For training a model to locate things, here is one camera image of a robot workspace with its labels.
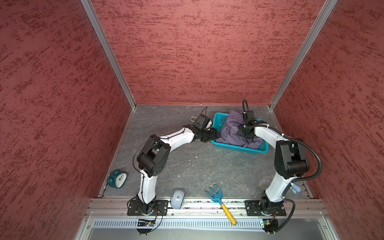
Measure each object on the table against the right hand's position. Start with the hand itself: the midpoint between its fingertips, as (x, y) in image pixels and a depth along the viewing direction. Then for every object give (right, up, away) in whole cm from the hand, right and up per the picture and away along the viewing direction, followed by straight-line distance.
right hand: (240, 135), depth 97 cm
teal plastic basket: (-13, +11, +7) cm, 18 cm away
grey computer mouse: (-39, -28, -27) cm, 55 cm away
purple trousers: (-9, +6, -9) cm, 14 cm away
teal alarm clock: (-72, -22, -19) cm, 77 cm away
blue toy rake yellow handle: (-18, -30, -21) cm, 41 cm away
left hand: (-16, -2, -7) cm, 18 cm away
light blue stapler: (+25, -27, -18) cm, 41 cm away
